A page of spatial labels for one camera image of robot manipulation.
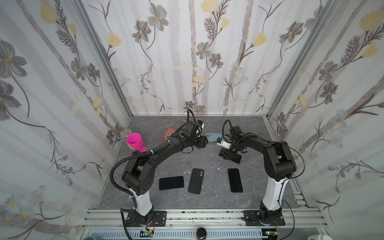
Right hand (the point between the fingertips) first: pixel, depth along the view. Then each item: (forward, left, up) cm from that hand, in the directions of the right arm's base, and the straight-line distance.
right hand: (226, 149), depth 99 cm
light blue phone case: (+12, +8, -4) cm, 15 cm away
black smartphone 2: (-21, -3, -1) cm, 21 cm away
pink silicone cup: (-1, +58, +8) cm, 59 cm away
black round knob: (-47, +18, +10) cm, 51 cm away
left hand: (+1, +17, +13) cm, 21 cm away
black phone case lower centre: (-22, +20, -2) cm, 30 cm away
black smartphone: (-7, -7, 0) cm, 9 cm away
